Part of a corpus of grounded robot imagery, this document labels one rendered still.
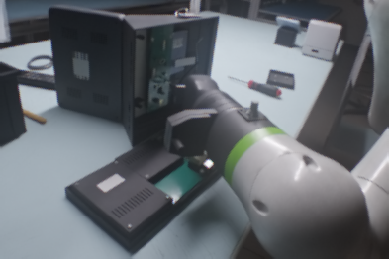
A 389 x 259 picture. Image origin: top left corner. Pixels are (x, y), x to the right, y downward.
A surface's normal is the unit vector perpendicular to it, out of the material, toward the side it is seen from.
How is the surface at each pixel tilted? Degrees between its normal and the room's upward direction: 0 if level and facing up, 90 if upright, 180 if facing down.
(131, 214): 0
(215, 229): 0
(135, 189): 0
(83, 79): 90
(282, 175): 42
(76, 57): 90
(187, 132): 88
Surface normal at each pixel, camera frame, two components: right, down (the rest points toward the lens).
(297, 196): -0.40, -0.47
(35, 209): 0.11, -0.88
